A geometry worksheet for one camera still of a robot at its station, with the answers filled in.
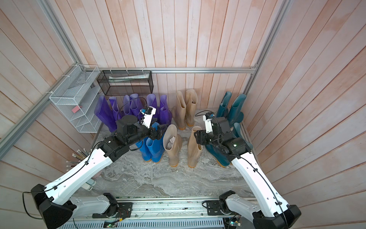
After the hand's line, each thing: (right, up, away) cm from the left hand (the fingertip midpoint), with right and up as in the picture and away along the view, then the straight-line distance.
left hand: (162, 125), depth 69 cm
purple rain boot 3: (-19, +11, +17) cm, 27 cm away
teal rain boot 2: (+46, +6, +23) cm, 51 cm away
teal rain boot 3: (+35, -21, +16) cm, 44 cm away
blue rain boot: (-10, -11, +4) cm, 16 cm away
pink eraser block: (-53, +9, +13) cm, 55 cm away
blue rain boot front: (-4, -12, +7) cm, 15 cm away
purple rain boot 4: (-10, +16, +26) cm, 32 cm away
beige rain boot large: (+9, +8, +19) cm, 23 cm away
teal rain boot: (+37, +9, +21) cm, 43 cm away
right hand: (+19, -4, +4) cm, 20 cm away
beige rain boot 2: (+17, -14, +9) cm, 24 cm away
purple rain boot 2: (-29, +7, +15) cm, 33 cm away
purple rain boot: (-39, +9, +16) cm, 43 cm away
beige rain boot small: (+5, -11, +10) cm, 16 cm away
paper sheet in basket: (-34, +29, +20) cm, 49 cm away
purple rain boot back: (-1, +5, +22) cm, 23 cm away
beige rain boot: (+17, +16, +21) cm, 31 cm away
